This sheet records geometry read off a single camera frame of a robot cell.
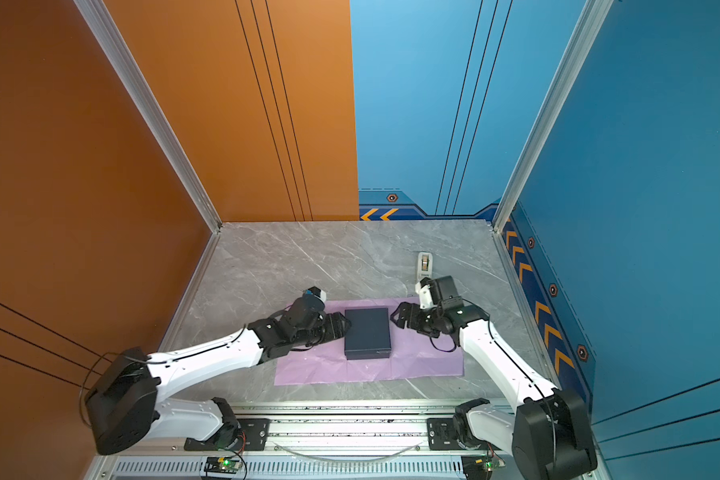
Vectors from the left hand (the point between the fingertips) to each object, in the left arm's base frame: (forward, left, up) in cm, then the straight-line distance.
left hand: (347, 325), depth 82 cm
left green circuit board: (-31, +27, -11) cm, 42 cm away
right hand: (+1, -15, 0) cm, 15 cm away
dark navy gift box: (-2, -6, -2) cm, 7 cm away
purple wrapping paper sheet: (-5, -19, -11) cm, 22 cm away
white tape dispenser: (+25, -25, -5) cm, 36 cm away
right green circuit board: (-31, -32, -10) cm, 46 cm away
